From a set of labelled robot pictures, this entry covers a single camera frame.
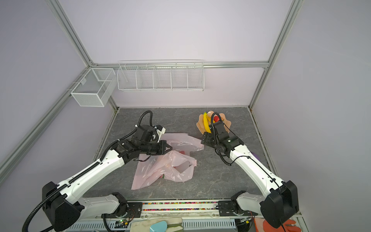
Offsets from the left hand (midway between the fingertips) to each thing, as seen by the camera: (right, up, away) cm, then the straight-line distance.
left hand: (172, 149), depth 73 cm
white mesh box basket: (-58, +38, +28) cm, 75 cm away
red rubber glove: (+46, -36, -5) cm, 59 cm away
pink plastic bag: (+3, -6, -4) cm, 8 cm away
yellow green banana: (+21, +14, +34) cm, 42 cm away
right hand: (+20, +5, +8) cm, 22 cm away
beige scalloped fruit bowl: (+17, +12, +33) cm, 39 cm away
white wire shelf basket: (-11, +46, +26) cm, 54 cm away
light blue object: (-5, -36, -5) cm, 37 cm away
